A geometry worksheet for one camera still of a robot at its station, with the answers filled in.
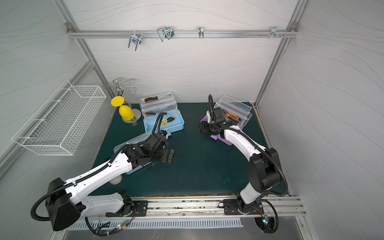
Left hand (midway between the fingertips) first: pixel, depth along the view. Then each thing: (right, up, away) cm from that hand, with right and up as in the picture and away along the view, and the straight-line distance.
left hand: (164, 152), depth 78 cm
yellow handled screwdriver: (-2, +18, +30) cm, 35 cm away
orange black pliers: (+42, +20, +24) cm, 52 cm away
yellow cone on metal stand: (-28, +21, +18) cm, 39 cm away
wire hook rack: (-30, +38, +13) cm, 50 cm away
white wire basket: (-47, +14, -10) cm, 50 cm away
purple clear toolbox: (+50, +23, +23) cm, 59 cm away
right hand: (+21, +13, +10) cm, 26 cm away
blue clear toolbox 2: (-3, +28, +26) cm, 38 cm away
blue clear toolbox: (-16, +5, +12) cm, 21 cm away
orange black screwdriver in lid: (-13, +33, +26) cm, 44 cm away
